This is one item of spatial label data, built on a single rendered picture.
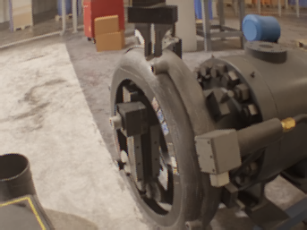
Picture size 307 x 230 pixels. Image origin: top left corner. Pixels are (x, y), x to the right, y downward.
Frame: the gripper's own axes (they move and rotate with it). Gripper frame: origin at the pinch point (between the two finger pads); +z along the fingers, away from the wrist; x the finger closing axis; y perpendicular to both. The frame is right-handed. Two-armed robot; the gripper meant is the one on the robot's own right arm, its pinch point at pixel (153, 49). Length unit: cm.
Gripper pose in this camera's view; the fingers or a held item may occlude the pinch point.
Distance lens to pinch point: 99.1
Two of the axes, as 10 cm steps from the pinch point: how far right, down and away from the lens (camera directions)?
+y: 3.3, -4.3, 8.4
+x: -9.4, -1.3, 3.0
